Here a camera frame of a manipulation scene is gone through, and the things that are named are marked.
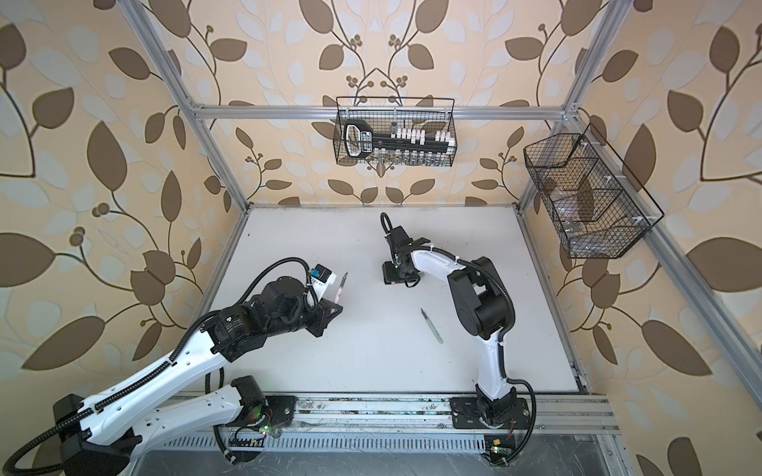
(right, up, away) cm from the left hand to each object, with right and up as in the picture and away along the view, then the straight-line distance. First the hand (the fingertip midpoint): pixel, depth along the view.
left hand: (342, 307), depth 71 cm
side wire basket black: (+63, +24, +3) cm, 68 cm away
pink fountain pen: (0, +6, 0) cm, 6 cm away
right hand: (+12, +3, +26) cm, 29 cm away
